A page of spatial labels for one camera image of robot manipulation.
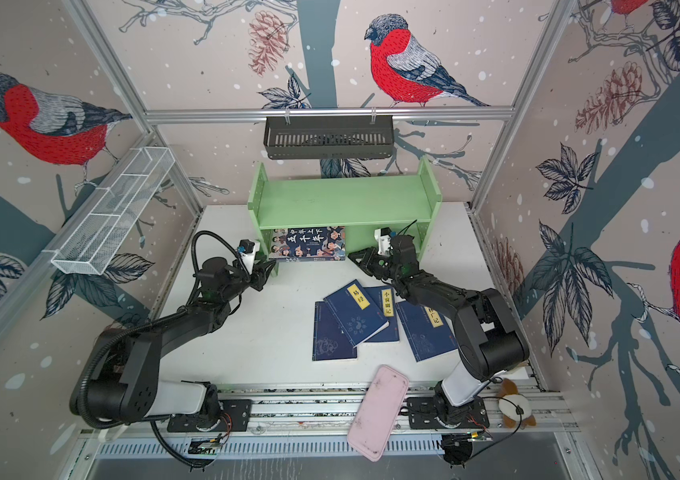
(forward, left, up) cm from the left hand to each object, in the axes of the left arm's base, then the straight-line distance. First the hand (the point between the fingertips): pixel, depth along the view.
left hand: (268, 258), depth 87 cm
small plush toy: (-38, -65, -11) cm, 76 cm away
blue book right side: (-16, -48, -15) cm, 53 cm away
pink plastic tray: (-41, -30, -13) cm, 52 cm away
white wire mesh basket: (-4, +39, +15) cm, 42 cm away
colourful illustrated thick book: (+6, -15, 0) cm, 16 cm away
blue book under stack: (-6, -35, -14) cm, 39 cm away
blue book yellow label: (-11, -27, -13) cm, 32 cm away
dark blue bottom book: (-19, -18, -15) cm, 30 cm away
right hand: (-1, -24, 0) cm, 24 cm away
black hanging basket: (+45, -17, +13) cm, 50 cm away
